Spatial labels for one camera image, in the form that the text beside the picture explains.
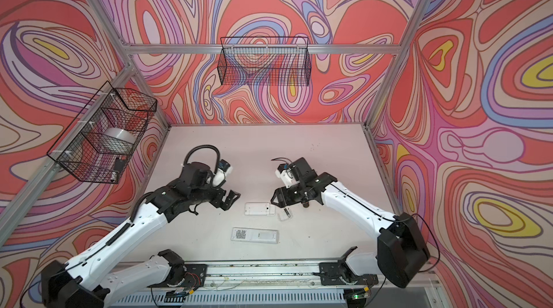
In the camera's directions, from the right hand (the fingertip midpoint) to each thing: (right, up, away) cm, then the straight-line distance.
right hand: (280, 204), depth 79 cm
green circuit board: (-36, -29, -8) cm, 47 cm away
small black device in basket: (-56, +16, -5) cm, 59 cm away
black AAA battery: (+3, -6, +9) cm, 11 cm away
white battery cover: (+1, -7, +8) cm, 11 cm away
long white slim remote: (-10, -12, +1) cm, 16 cm away
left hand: (-17, +7, -2) cm, 19 cm away
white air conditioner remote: (-9, -4, +9) cm, 13 cm away
